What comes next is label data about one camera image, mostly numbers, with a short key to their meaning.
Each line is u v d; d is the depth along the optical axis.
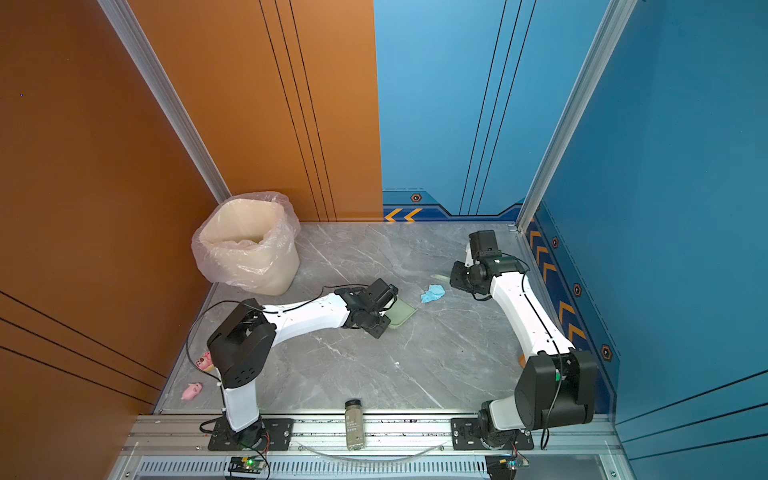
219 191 1.09
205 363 0.83
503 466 0.71
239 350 0.50
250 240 0.83
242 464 0.71
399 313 0.89
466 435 0.72
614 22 0.71
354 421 0.72
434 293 0.99
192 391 0.79
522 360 0.84
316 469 0.70
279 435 0.74
